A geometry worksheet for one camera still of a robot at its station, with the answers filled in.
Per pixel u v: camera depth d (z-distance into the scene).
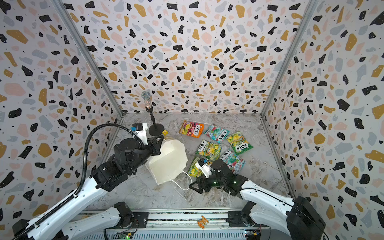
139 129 0.57
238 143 1.03
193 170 0.89
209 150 0.97
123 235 0.70
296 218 0.41
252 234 0.72
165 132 1.09
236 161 0.92
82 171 0.43
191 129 1.09
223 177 0.62
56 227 0.40
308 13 0.73
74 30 0.76
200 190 0.67
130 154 0.47
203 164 0.70
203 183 0.67
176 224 0.73
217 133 1.06
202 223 0.73
